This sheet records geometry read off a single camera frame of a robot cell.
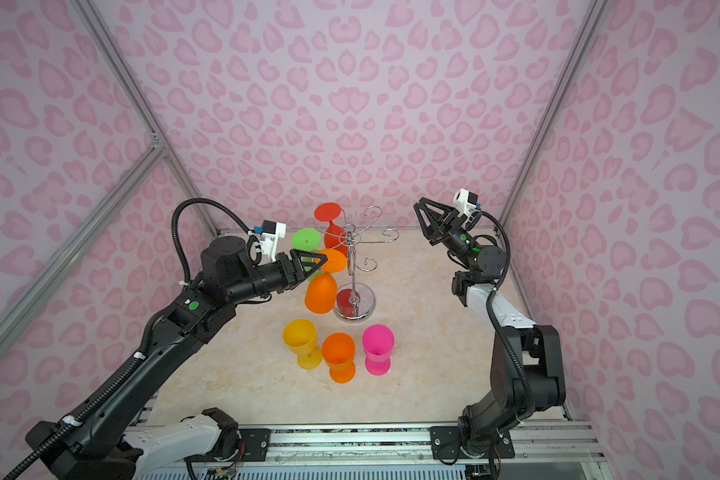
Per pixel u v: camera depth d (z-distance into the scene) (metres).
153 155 0.88
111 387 0.40
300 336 0.82
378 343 0.76
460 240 0.65
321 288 0.73
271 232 0.60
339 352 0.77
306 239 0.75
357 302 1.02
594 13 0.69
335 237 0.78
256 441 0.73
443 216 0.65
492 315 0.48
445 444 0.73
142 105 0.84
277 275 0.57
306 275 0.57
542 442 0.75
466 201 0.68
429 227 0.69
